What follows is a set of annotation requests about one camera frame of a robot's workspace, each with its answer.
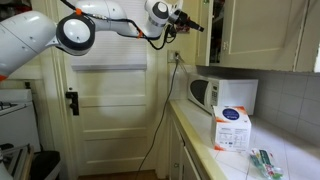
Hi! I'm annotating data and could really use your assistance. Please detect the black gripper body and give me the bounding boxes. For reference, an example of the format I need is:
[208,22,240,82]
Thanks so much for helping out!
[174,10,193,28]

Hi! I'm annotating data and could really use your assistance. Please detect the cream cupboard door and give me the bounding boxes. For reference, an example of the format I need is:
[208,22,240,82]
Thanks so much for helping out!
[194,0,214,67]
[219,0,308,72]

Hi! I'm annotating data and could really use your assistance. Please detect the white microwave oven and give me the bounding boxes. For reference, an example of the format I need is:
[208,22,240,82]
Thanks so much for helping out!
[187,73,259,116]

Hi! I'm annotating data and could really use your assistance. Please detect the white door blind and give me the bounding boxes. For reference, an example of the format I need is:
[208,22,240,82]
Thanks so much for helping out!
[68,0,148,72]

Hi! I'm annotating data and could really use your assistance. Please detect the white box with blue circle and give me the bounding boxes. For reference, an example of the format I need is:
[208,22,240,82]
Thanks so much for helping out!
[210,105,252,153]

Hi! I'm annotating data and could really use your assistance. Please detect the cream panelled room door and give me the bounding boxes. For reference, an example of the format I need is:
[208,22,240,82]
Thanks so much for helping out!
[54,43,158,176]

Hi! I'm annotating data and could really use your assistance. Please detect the cream base cabinet door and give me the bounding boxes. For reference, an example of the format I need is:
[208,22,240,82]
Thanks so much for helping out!
[169,118,185,180]
[181,146,203,180]

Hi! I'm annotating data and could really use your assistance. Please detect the black door lock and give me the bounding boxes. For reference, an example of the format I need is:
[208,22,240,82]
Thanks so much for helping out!
[65,91,80,117]

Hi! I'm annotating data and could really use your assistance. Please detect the green red plastic packet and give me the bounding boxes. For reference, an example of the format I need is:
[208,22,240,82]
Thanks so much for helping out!
[249,148,284,180]

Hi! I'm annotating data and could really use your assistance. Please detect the white stove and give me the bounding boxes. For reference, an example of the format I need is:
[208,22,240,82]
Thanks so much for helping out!
[0,88,42,153]

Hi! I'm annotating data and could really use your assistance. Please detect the metal framed glass panel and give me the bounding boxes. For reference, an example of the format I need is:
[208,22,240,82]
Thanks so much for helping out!
[0,143,34,180]

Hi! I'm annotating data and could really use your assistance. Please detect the red wall decoration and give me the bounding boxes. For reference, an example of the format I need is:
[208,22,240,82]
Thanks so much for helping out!
[176,24,192,34]

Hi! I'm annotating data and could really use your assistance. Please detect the wall power outlet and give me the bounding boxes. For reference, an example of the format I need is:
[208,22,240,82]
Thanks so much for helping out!
[167,49,182,64]

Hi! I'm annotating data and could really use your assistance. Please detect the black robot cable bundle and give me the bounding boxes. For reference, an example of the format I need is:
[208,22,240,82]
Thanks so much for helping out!
[59,0,178,51]

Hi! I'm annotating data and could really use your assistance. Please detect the black power cable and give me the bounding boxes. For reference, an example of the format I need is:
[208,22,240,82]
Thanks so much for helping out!
[133,54,181,180]

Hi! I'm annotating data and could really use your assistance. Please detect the cream wall cupboard carcass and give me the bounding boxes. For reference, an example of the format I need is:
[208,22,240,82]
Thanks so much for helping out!
[209,0,320,73]

